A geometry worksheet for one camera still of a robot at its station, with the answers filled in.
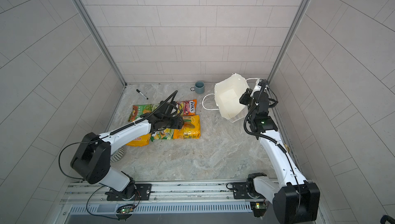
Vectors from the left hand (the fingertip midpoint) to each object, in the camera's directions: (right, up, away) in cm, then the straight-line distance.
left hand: (184, 120), depth 87 cm
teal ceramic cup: (+8, +20, +20) cm, 30 cm away
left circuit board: (-21, -34, -23) cm, 47 cm away
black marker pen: (-36, +17, +23) cm, 46 cm away
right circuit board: (+36, -37, -19) cm, 55 cm away
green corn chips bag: (-31, +5, +11) cm, 34 cm away
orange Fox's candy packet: (0, +6, +12) cm, 13 cm away
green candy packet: (-12, -7, -1) cm, 14 cm away
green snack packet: (-22, +7, +13) cm, 27 cm away
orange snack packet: (+4, -5, -2) cm, 7 cm away
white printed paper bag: (+27, +15, +11) cm, 33 cm away
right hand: (+32, +19, -12) cm, 39 cm away
